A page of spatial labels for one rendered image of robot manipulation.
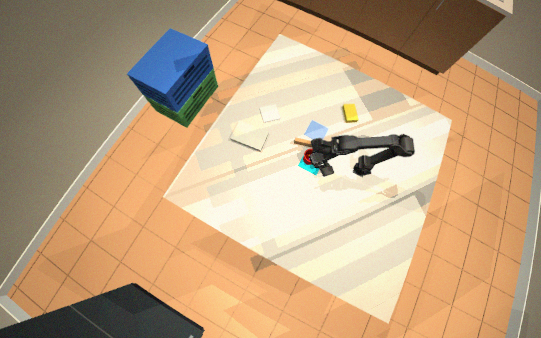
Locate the yellow rectangular block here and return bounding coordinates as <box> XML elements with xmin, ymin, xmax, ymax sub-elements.
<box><xmin>342</xmin><ymin>104</ymin><xmax>359</xmax><ymax>123</ymax></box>

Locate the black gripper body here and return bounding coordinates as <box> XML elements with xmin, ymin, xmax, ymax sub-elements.
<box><xmin>311</xmin><ymin>138</ymin><xmax>334</xmax><ymax>177</ymax></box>

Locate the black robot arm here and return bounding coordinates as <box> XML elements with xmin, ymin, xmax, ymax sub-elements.
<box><xmin>309</xmin><ymin>134</ymin><xmax>415</xmax><ymax>177</ymax></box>

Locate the orange flat bar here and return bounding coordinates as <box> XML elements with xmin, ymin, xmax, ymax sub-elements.
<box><xmin>294</xmin><ymin>137</ymin><xmax>312</xmax><ymax>147</ymax></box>

